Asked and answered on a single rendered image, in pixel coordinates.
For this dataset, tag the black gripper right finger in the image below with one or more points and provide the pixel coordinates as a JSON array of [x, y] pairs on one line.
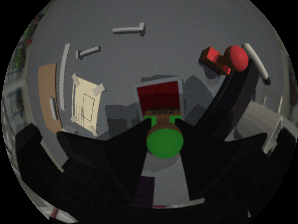
[[207, 158]]

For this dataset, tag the white marker with black cap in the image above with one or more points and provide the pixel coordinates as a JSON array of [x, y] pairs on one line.
[[253, 55]]

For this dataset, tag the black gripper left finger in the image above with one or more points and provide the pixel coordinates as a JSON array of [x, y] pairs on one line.
[[122, 157]]

